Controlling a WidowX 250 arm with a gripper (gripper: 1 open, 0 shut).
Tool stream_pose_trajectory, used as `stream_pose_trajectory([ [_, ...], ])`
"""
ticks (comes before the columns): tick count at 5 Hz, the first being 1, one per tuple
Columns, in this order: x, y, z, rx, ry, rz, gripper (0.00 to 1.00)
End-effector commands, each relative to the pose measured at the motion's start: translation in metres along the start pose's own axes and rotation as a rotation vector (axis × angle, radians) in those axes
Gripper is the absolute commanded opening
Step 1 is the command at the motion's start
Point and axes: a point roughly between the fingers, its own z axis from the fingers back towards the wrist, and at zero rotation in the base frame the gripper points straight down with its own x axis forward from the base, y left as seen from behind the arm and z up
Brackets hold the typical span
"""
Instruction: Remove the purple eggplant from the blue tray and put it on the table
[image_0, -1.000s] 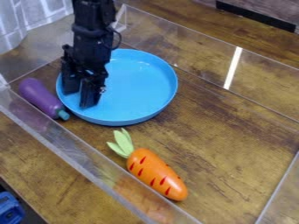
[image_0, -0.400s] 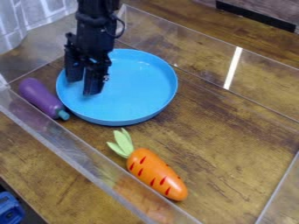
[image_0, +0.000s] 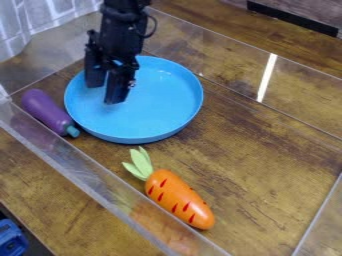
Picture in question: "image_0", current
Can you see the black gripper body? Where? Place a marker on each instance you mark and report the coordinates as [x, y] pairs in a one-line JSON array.
[[120, 40]]

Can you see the blue object at corner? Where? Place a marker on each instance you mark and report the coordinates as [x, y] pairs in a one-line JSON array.
[[14, 243]]

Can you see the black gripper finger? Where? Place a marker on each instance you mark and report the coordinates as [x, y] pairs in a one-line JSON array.
[[118, 85], [94, 70]]

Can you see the purple toy eggplant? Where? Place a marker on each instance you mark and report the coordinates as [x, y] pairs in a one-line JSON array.
[[42, 107]]

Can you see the black bar in background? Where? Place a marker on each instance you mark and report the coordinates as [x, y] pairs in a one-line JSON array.
[[293, 19]]

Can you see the white curtain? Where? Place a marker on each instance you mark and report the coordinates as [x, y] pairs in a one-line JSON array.
[[27, 17]]

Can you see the blue round tray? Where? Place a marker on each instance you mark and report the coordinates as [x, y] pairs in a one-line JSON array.
[[161, 105]]

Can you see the clear acrylic enclosure wall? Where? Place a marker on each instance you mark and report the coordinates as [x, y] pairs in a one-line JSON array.
[[261, 153]]

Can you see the orange toy carrot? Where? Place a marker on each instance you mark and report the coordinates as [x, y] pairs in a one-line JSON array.
[[170, 192]]

